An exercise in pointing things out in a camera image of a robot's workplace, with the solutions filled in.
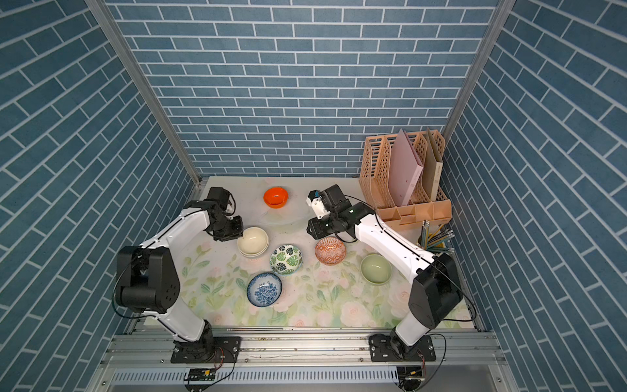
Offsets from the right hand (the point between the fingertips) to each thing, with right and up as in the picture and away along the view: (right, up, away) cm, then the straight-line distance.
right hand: (313, 228), depth 82 cm
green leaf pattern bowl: (-11, -13, +10) cm, 20 cm away
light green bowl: (+23, -16, +8) cm, 29 cm away
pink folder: (+35, +22, +12) cm, 43 cm away
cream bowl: (-23, -3, +11) cm, 26 cm away
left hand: (-26, -3, +9) cm, 28 cm away
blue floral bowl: (-18, -22, +3) cm, 28 cm away
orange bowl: (-19, +11, +29) cm, 36 cm away
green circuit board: (-33, -43, -10) cm, 55 cm away
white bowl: (-25, -9, +12) cm, 29 cm away
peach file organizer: (+27, +19, +34) cm, 47 cm away
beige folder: (+44, +20, +8) cm, 49 cm away
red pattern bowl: (+6, -10, +13) cm, 17 cm away
